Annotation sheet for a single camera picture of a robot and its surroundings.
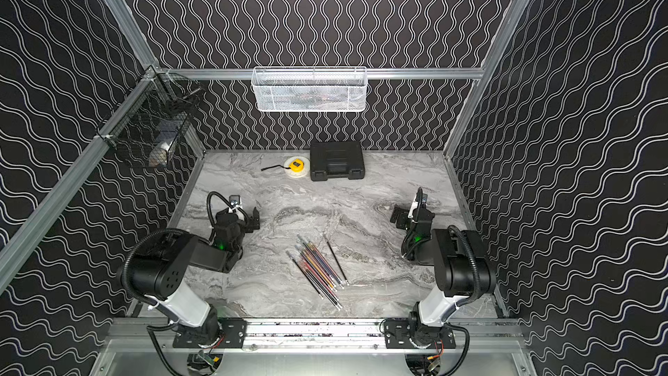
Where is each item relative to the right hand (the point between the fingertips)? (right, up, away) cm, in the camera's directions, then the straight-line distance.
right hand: (411, 207), depth 96 cm
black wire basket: (-94, +30, -3) cm, 98 cm away
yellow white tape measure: (-46, +16, +17) cm, 51 cm away
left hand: (-63, +1, -3) cm, 63 cm away
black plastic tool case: (-28, +19, +19) cm, 39 cm away
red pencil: (-32, -18, -9) cm, 38 cm away
